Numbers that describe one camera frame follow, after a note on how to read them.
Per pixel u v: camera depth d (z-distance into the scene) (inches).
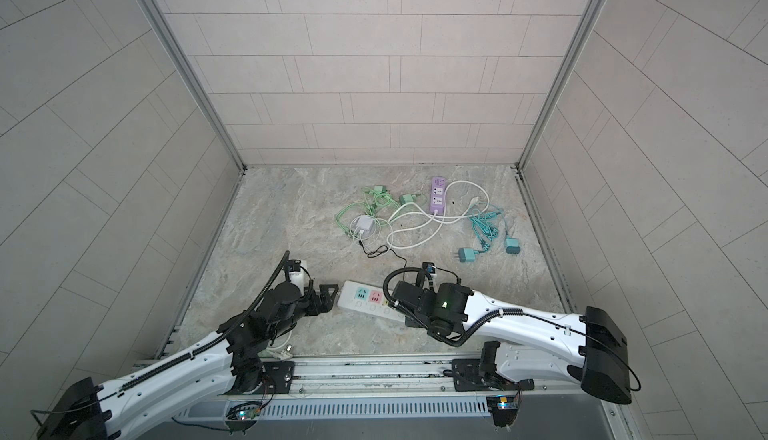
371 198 42.4
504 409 26.7
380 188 42.7
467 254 35.8
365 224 38.5
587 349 15.7
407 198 41.2
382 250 36.1
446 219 39.3
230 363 21.7
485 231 37.9
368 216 39.0
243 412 25.3
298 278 28.2
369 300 31.8
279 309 23.3
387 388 27.8
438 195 41.4
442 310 19.8
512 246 36.8
